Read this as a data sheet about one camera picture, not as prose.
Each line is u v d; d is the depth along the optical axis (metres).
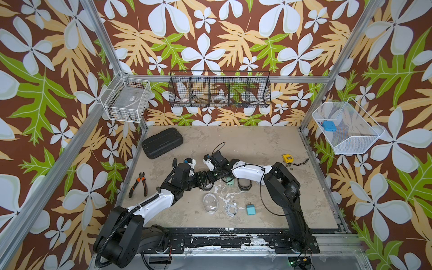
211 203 0.86
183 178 0.67
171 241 0.75
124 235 0.41
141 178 0.95
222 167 0.75
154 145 1.01
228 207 0.84
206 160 0.88
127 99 0.86
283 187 0.53
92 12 0.69
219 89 0.97
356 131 0.77
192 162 0.81
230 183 0.91
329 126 0.86
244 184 0.90
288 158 1.01
